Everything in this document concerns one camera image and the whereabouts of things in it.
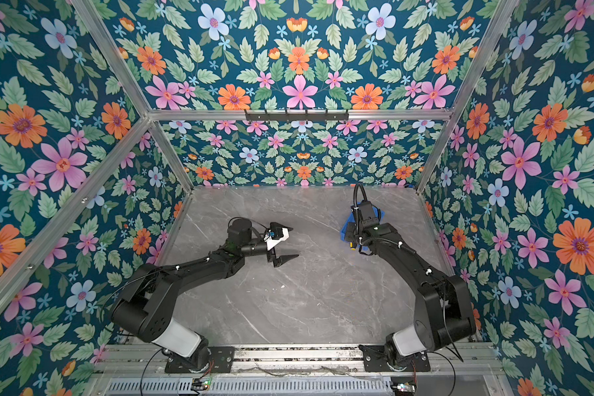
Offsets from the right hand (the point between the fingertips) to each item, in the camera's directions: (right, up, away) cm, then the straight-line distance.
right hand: (353, 230), depth 89 cm
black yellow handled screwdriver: (0, -5, -3) cm, 6 cm away
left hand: (-21, -1, -8) cm, 22 cm away
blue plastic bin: (-1, 0, +17) cm, 17 cm away
